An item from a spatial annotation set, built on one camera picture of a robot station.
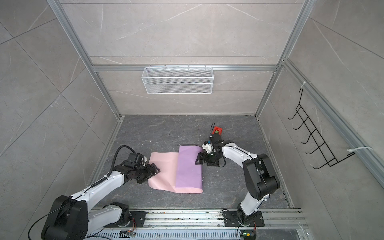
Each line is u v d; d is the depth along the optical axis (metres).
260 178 0.46
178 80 1.01
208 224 0.73
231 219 0.73
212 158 0.78
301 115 0.76
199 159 0.80
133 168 0.68
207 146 0.86
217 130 1.01
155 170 0.79
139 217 0.73
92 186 0.48
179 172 0.82
